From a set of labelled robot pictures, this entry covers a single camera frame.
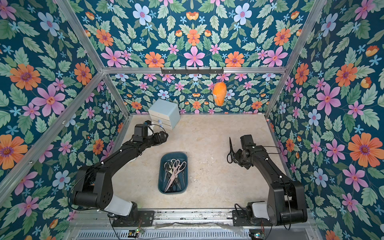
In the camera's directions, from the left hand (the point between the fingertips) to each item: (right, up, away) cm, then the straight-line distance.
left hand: (163, 134), depth 91 cm
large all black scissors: (+41, -14, -2) cm, 43 cm away
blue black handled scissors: (+8, -29, -8) cm, 31 cm away
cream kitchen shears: (+3, -20, 0) cm, 20 cm away
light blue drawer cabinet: (0, +14, +11) cm, 18 cm away
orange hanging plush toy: (+36, +27, +6) cm, 45 cm away
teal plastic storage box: (+1, -27, -5) cm, 27 cm away
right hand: (+44, -15, -3) cm, 47 cm away
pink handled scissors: (+9, -21, -2) cm, 23 cm away
